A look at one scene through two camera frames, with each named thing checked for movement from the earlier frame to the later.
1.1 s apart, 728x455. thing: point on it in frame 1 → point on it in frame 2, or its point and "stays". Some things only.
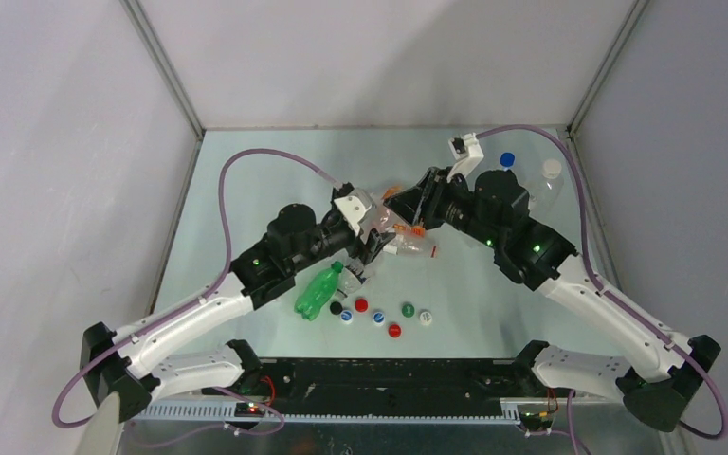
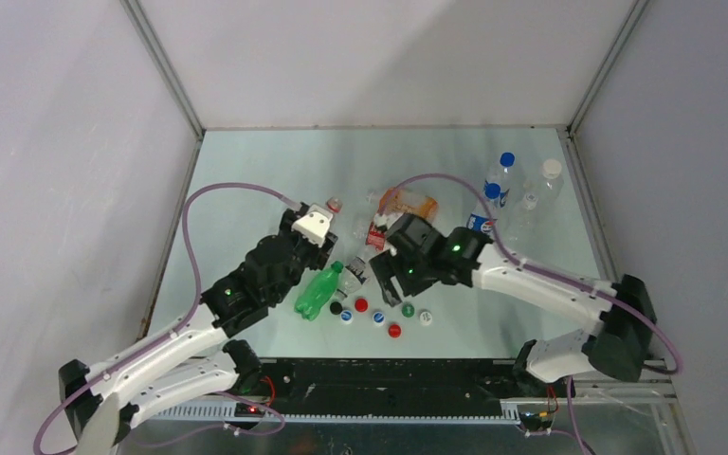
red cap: (394, 331) stays
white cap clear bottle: (546, 193) stays
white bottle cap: (426, 318) stays
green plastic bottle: (317, 289) stays
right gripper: (422, 201) → (386, 265)
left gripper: (368, 250) → (319, 255)
